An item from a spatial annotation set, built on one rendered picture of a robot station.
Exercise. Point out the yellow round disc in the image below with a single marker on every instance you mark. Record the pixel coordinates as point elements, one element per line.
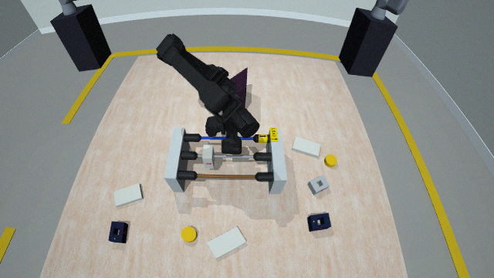
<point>189,234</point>
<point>330,160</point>

